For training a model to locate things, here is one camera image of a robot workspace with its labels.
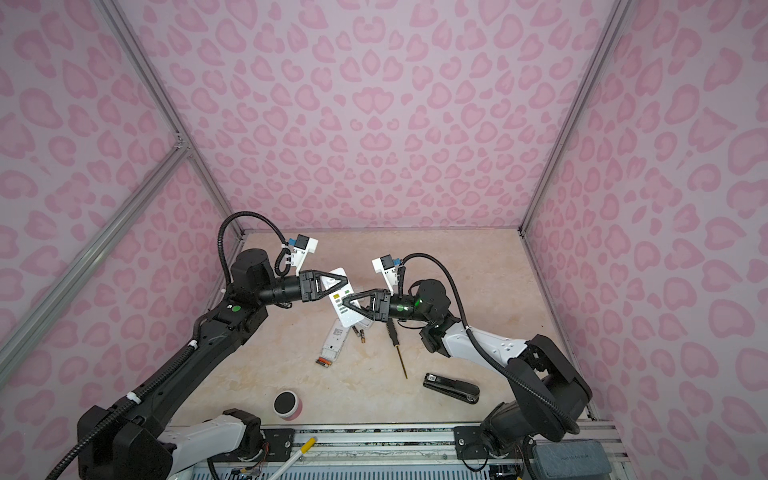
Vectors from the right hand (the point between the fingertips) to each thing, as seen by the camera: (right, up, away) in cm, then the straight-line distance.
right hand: (350, 307), depth 65 cm
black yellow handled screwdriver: (+9, -12, +25) cm, 30 cm away
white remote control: (-9, -15, +24) cm, 30 cm away
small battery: (-2, -12, +27) cm, 30 cm away
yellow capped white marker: (-12, -36, +8) cm, 38 cm away
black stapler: (+28, -25, +15) cm, 40 cm away
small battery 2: (0, -14, +26) cm, 29 cm away
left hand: (-1, +6, +1) cm, 6 cm away
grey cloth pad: (+50, -35, +3) cm, 61 cm away
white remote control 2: (-1, -2, +1) cm, 3 cm away
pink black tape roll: (-17, -26, +10) cm, 33 cm away
